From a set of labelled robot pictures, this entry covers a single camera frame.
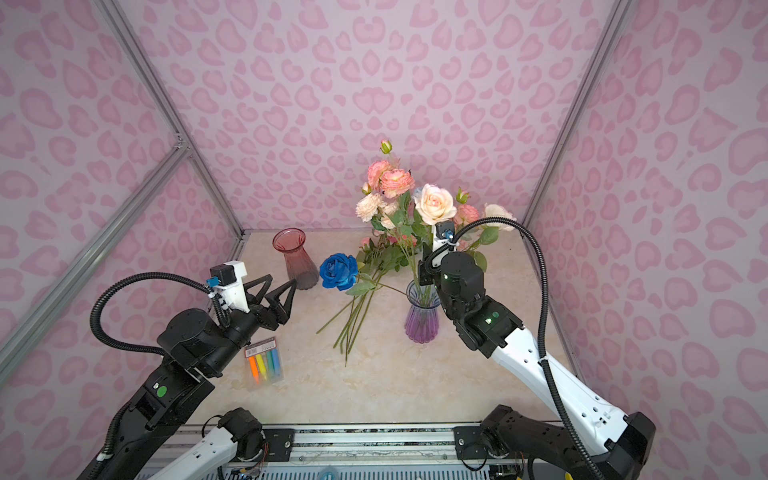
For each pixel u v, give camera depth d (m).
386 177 0.65
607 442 0.37
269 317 0.55
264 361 0.86
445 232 0.55
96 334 0.39
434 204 0.56
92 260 0.64
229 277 0.51
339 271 0.55
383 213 0.69
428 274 0.56
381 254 1.10
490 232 0.65
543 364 0.43
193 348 0.43
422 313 0.89
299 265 0.94
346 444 0.75
